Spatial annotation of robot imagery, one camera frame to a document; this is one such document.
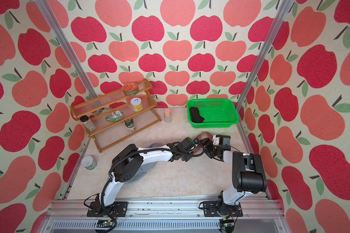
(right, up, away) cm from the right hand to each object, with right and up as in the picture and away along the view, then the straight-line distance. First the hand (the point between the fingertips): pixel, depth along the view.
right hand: (201, 148), depth 95 cm
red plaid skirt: (-3, 0, -2) cm, 3 cm away
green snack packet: (-55, +21, -6) cm, 59 cm away
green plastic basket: (+18, +25, +24) cm, 39 cm away
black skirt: (-1, +20, +17) cm, 26 cm away
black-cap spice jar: (-69, +19, -14) cm, 72 cm away
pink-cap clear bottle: (-23, +21, +13) cm, 34 cm away
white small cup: (-68, -7, -10) cm, 70 cm away
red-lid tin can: (-45, +37, -8) cm, 59 cm away
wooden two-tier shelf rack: (-67, +8, +11) cm, 68 cm away
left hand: (-7, -4, -2) cm, 8 cm away
